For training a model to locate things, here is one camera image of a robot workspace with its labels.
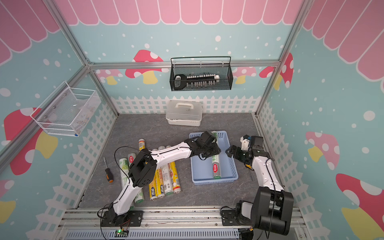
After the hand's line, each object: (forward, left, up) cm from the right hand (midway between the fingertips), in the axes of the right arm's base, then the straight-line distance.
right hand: (233, 152), depth 87 cm
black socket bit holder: (+35, +30, +26) cm, 53 cm away
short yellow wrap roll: (+11, +59, -6) cm, 60 cm away
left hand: (+1, +8, -2) cm, 8 cm away
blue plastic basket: (-7, +18, -7) cm, 21 cm away
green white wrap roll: (-5, +10, +1) cm, 12 cm away
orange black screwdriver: (-10, +73, -8) cm, 74 cm away
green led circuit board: (-37, +59, -12) cm, 71 cm away
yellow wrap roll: (-17, +45, -6) cm, 49 cm away
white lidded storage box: (+32, +30, +2) cm, 44 cm away
